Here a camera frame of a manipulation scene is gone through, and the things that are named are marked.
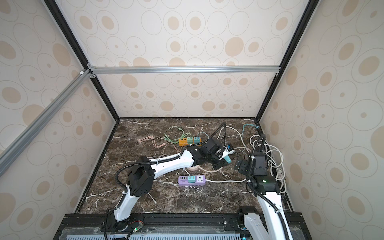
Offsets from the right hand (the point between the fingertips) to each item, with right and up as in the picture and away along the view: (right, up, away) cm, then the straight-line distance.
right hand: (248, 162), depth 77 cm
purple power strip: (-29, -10, +4) cm, 31 cm away
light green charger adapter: (-31, +11, +21) cm, 39 cm away
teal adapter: (-10, +2, +3) cm, 11 cm away
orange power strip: (-36, +9, +25) cm, 45 cm away
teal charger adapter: (-27, +11, +22) cm, 36 cm away
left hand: (-9, +1, +3) cm, 9 cm away
